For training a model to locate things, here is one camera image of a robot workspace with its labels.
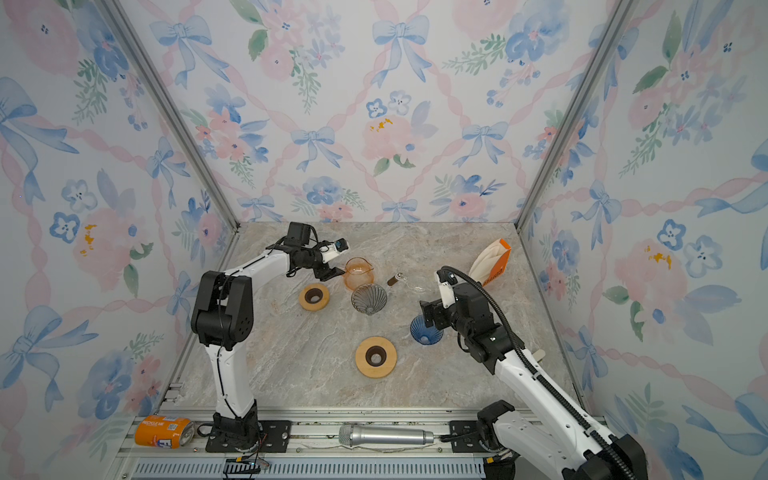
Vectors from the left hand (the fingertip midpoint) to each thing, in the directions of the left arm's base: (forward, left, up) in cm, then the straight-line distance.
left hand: (339, 257), depth 100 cm
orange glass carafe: (-2, -6, -6) cm, 9 cm away
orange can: (-51, +36, -3) cm, 62 cm away
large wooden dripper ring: (-36, -12, -6) cm, 38 cm away
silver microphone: (-51, -9, -4) cm, 52 cm away
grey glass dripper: (-13, -11, -4) cm, 18 cm away
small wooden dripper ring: (-14, +4, -7) cm, 16 cm away
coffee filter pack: (-2, -51, -1) cm, 51 cm away
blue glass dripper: (-24, -28, -8) cm, 38 cm away
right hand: (-20, -30, +9) cm, 37 cm away
